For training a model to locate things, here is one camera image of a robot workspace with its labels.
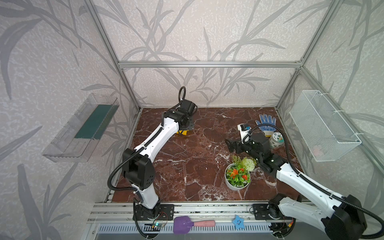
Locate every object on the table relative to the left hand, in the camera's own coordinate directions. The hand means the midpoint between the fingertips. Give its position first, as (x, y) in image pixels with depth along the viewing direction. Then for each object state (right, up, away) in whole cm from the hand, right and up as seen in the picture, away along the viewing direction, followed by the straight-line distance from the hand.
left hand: (190, 120), depth 86 cm
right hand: (+23, -6, -6) cm, 25 cm away
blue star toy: (+24, -48, -16) cm, 56 cm away
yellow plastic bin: (-6, -8, +15) cm, 18 cm away
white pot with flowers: (+23, -25, -17) cm, 38 cm away
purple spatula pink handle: (-2, -49, -16) cm, 52 cm away
